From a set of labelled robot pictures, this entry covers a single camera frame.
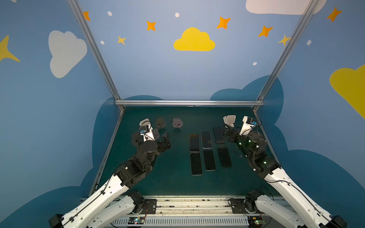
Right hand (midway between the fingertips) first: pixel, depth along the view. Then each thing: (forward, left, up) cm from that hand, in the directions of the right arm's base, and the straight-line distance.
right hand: (231, 123), depth 73 cm
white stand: (+16, +54, -22) cm, 60 cm away
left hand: (-8, +35, -1) cm, 36 cm away
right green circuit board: (-39, -14, -31) cm, 51 cm away
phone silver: (+9, +9, -30) cm, 33 cm away
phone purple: (+5, +18, -29) cm, 35 cm away
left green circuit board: (-42, +47, -30) cm, 70 cm away
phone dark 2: (-7, +8, -31) cm, 33 cm away
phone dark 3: (-5, -2, -29) cm, 30 cm away
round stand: (+21, +31, -27) cm, 46 cm away
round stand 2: (+19, +44, -25) cm, 54 cm away
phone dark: (-11, +17, -29) cm, 35 cm away
